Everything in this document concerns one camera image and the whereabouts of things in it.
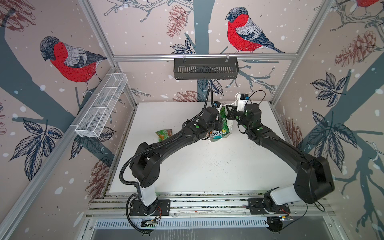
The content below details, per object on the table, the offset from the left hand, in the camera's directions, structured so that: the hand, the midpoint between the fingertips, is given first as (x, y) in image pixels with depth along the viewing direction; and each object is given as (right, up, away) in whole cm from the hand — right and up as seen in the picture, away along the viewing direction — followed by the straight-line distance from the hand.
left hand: (222, 118), depth 80 cm
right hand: (+2, +7, +1) cm, 7 cm away
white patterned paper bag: (-1, -10, +7) cm, 13 cm away
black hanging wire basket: (-7, +35, +24) cm, 43 cm away
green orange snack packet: (-36, -11, +17) cm, 42 cm away
